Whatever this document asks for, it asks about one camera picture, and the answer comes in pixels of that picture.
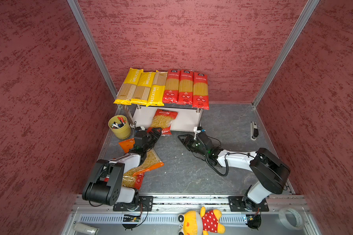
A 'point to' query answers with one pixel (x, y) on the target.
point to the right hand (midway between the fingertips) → (177, 140)
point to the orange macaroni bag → (151, 161)
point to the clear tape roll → (282, 212)
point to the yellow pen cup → (119, 125)
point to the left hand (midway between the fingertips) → (160, 133)
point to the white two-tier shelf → (188, 117)
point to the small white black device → (254, 131)
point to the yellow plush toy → (194, 222)
